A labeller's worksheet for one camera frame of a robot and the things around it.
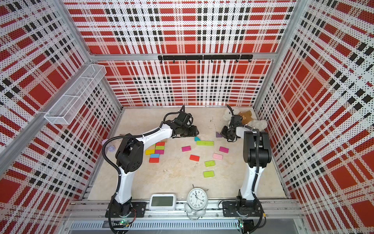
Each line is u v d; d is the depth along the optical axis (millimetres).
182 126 762
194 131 842
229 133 888
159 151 955
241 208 672
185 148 973
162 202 741
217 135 1035
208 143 991
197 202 729
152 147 608
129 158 541
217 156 940
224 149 963
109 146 950
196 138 1009
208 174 865
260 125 987
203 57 884
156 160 923
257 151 486
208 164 893
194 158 932
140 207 739
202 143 1001
